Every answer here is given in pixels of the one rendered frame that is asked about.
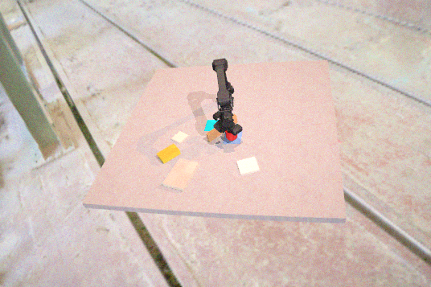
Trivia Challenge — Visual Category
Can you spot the yellow rectangular block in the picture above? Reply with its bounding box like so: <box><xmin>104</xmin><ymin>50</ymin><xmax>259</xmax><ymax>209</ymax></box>
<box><xmin>157</xmin><ymin>144</ymin><xmax>180</xmax><ymax>164</ymax></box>

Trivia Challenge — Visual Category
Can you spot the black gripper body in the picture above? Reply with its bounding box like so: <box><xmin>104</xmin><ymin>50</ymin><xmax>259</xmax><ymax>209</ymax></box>
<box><xmin>213</xmin><ymin>111</ymin><xmax>243</xmax><ymax>136</ymax></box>

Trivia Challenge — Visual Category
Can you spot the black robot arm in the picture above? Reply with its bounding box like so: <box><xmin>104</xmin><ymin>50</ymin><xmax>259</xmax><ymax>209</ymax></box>
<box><xmin>212</xmin><ymin>59</ymin><xmax>234</xmax><ymax>133</ymax></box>

